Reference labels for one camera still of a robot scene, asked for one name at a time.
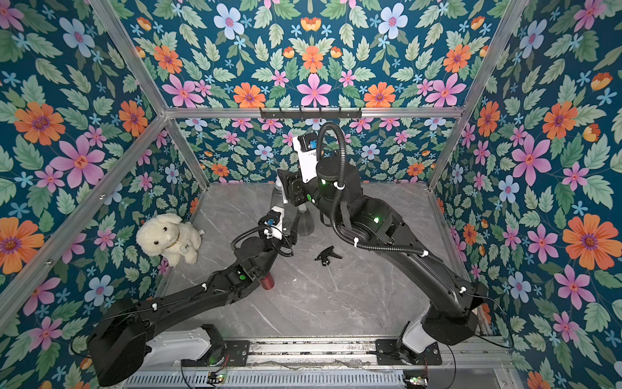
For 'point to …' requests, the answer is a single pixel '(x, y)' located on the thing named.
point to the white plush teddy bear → (164, 236)
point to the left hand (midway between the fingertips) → (290, 213)
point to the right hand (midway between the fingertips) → (297, 159)
